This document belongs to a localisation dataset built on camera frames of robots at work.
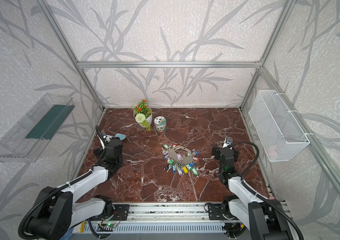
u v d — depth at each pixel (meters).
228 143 0.74
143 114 0.98
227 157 0.66
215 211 0.74
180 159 0.91
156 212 0.75
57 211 0.41
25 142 0.64
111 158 0.66
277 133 0.62
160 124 1.02
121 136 1.05
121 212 0.73
